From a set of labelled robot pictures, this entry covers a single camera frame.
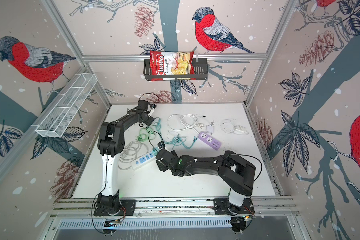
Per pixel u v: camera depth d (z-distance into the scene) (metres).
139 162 0.87
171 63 0.88
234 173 0.46
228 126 1.07
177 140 0.99
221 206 0.73
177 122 1.10
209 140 0.96
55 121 0.71
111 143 0.61
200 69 0.95
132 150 0.93
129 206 0.73
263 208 0.74
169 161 0.63
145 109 0.89
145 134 1.03
